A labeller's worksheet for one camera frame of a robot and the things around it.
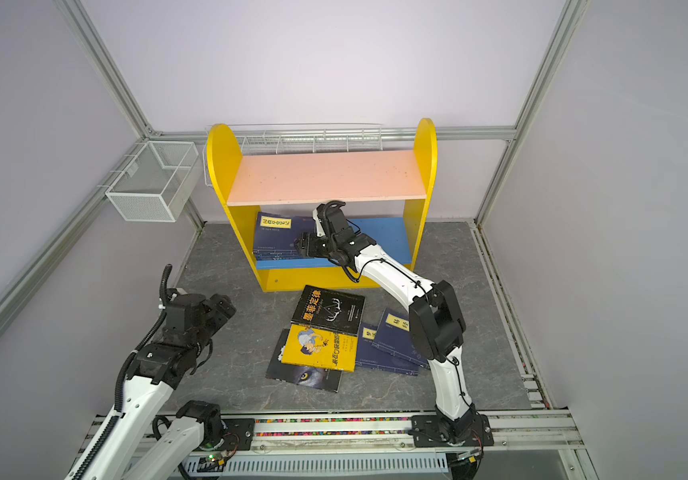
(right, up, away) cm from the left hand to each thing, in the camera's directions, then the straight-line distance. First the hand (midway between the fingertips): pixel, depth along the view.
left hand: (221, 310), depth 77 cm
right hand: (+20, +17, +10) cm, 28 cm away
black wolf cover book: (+24, -20, +5) cm, 31 cm away
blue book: (+10, +22, +13) cm, 27 cm away
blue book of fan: (+40, -15, +7) cm, 43 cm away
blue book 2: (+11, +15, +12) cm, 22 cm away
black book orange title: (+28, -3, +16) cm, 32 cm away
